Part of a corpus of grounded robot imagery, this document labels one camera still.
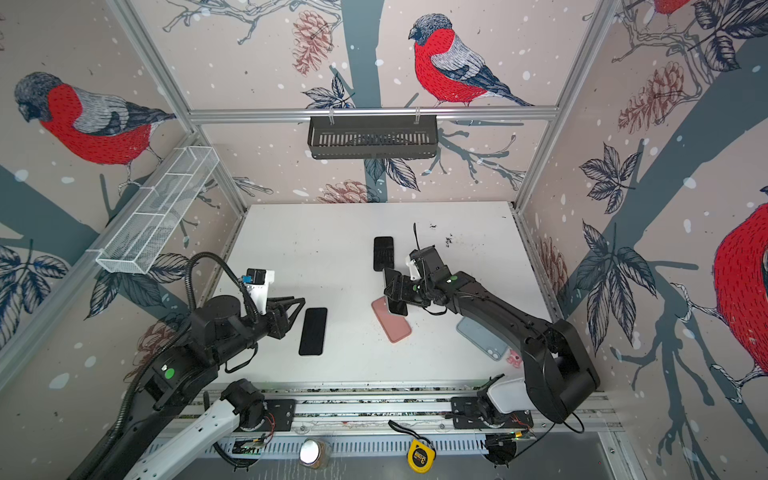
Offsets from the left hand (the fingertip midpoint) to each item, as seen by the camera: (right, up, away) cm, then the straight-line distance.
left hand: (298, 301), depth 66 cm
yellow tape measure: (+28, -35, +1) cm, 45 cm away
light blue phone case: (+48, -16, +20) cm, 54 cm away
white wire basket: (-42, +33, +22) cm, 57 cm away
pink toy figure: (+55, -20, +15) cm, 61 cm away
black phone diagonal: (+18, +8, +41) cm, 45 cm away
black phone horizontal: (+23, -6, +20) cm, 31 cm away
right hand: (+21, -2, +17) cm, 27 cm away
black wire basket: (+14, +50, +41) cm, 66 cm away
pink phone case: (+23, -13, +22) cm, 34 cm away
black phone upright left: (-2, -15, +20) cm, 25 cm away
